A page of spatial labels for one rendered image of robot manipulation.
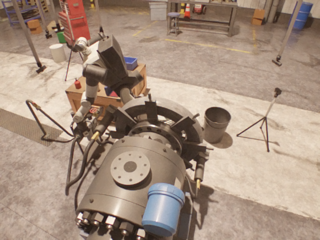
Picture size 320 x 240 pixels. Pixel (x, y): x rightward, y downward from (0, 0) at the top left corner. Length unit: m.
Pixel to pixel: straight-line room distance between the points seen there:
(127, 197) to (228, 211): 1.23
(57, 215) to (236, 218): 1.68
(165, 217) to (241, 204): 1.36
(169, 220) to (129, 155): 0.44
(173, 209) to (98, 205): 0.39
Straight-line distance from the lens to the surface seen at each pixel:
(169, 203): 0.81
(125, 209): 0.96
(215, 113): 2.42
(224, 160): 2.29
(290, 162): 2.63
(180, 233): 1.58
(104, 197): 1.01
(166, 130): 1.35
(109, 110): 1.55
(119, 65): 1.47
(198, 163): 1.61
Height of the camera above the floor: 1.77
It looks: 42 degrees down
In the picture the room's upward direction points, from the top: straight up
